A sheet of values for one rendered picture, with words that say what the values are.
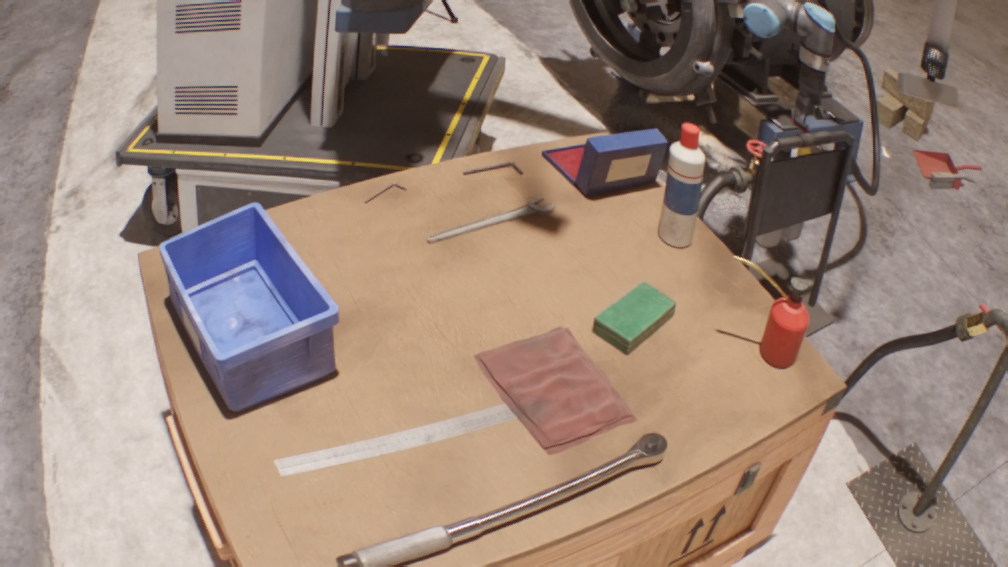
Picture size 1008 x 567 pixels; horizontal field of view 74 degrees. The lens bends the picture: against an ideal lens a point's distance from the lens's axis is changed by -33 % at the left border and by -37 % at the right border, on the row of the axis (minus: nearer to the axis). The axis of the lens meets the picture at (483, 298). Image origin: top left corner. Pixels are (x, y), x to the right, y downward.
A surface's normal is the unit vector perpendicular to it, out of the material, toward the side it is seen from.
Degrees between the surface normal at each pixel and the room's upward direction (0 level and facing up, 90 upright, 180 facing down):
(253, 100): 90
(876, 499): 0
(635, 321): 0
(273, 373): 90
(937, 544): 0
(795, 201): 90
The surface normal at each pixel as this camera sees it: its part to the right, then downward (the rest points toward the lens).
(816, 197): 0.46, 0.59
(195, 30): -0.18, 0.62
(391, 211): 0.07, -0.77
